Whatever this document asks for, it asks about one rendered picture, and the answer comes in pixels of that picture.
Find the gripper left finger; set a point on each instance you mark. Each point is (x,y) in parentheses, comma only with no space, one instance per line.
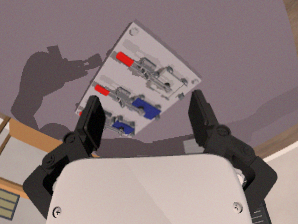
(77,144)

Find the white fixture plate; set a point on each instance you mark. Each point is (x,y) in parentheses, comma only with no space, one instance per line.
(115,74)

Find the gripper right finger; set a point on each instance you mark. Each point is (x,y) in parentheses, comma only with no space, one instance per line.
(216,138)

